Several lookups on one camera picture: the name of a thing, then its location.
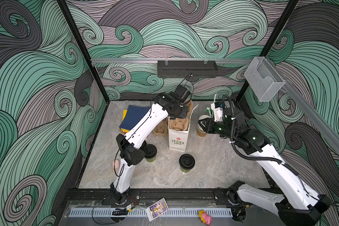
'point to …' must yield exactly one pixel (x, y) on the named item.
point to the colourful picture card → (157, 209)
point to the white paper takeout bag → (178, 139)
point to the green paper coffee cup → (151, 160)
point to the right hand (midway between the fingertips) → (200, 122)
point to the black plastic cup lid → (150, 151)
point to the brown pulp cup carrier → (181, 124)
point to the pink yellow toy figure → (205, 218)
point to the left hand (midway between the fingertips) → (183, 113)
